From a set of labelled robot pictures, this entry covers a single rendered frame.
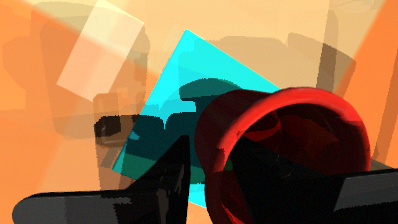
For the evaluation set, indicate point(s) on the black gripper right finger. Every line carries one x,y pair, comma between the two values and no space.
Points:
278,190

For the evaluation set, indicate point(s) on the red cup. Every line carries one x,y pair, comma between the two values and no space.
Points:
310,126

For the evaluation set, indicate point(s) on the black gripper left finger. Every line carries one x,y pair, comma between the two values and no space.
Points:
159,196

